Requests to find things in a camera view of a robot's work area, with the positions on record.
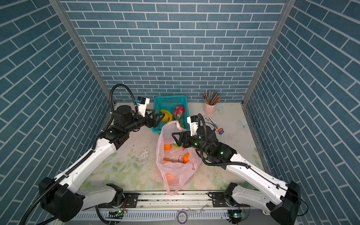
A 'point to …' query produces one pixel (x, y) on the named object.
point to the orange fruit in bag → (167, 147)
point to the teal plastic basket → (169, 103)
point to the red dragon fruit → (178, 112)
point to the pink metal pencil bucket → (209, 109)
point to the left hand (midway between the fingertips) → (160, 113)
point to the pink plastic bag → (178, 164)
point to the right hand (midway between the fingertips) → (175, 133)
